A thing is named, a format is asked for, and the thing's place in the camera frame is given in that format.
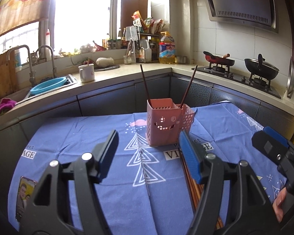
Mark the white cleaver knife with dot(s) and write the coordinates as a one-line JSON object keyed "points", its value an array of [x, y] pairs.
{"points": [[131, 34]]}

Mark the black wok with lid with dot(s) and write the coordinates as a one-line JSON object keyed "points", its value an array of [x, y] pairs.
{"points": [[261, 67]]}

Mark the snack packages pile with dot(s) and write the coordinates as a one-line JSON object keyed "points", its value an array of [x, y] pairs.
{"points": [[149, 25]]}

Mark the person's hand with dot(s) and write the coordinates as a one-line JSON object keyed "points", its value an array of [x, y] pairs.
{"points": [[277, 204]]}

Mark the patterned window blind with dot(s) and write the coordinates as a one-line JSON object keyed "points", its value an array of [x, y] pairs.
{"points": [[18, 13]]}

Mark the pink plastic utensil holder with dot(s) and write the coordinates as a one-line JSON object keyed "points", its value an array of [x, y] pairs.
{"points": [[165, 121]]}

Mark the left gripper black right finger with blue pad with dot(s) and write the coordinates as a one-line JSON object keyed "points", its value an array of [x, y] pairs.
{"points": [[233, 200]]}

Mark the black gas stove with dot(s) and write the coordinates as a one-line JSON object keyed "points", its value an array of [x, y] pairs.
{"points": [[251, 80]]}

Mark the red frying pan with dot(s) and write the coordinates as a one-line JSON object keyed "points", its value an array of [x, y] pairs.
{"points": [[223, 60]]}

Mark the wooden cutting board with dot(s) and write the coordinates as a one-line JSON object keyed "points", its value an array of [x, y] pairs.
{"points": [[8, 78]]}

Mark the smartphone with photo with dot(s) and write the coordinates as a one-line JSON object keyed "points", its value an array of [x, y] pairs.
{"points": [[24, 198]]}

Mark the steel kitchen faucet curved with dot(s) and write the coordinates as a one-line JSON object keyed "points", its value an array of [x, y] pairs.
{"points": [[50, 56]]}

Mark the magenta cloth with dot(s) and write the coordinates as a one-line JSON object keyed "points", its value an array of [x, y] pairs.
{"points": [[6, 104]]}

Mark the steel range hood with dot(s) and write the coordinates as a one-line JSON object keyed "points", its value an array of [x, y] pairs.
{"points": [[262, 14]]}

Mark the blue patterned tablecloth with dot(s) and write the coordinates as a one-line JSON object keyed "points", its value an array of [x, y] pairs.
{"points": [[145, 191]]}

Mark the dark red chopstick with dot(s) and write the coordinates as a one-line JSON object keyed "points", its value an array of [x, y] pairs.
{"points": [[145, 86]]}

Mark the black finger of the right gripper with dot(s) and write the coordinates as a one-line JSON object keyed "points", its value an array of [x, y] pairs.
{"points": [[276, 148]]}

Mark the white mug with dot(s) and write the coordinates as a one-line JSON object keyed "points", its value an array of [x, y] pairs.
{"points": [[86, 73]]}

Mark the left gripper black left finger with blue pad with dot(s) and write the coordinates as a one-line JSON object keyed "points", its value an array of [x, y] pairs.
{"points": [[65, 200]]}

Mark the white radish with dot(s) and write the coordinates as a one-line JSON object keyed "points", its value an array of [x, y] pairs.
{"points": [[105, 62]]}

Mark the cooking oil bottle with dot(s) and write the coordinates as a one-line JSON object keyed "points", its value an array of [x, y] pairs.
{"points": [[166, 48]]}

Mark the reddish brown chopstick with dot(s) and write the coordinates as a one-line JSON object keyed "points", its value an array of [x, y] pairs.
{"points": [[188, 87]]}

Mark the blue plastic basin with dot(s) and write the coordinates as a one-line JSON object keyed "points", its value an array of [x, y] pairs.
{"points": [[48, 85]]}

